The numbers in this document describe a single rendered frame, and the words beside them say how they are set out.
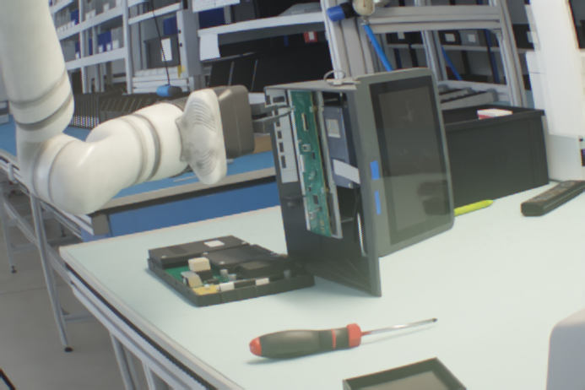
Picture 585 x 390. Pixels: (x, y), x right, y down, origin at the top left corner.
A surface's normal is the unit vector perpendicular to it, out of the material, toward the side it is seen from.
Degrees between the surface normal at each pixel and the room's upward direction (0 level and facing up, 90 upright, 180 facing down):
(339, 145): 90
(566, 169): 90
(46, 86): 115
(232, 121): 90
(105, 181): 109
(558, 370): 90
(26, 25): 127
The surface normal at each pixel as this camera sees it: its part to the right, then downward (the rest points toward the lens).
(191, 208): 0.35, 0.08
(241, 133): 0.80, -0.04
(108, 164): 0.94, 0.00
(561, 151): -0.92, 0.18
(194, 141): -0.63, 0.20
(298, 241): -0.18, 0.16
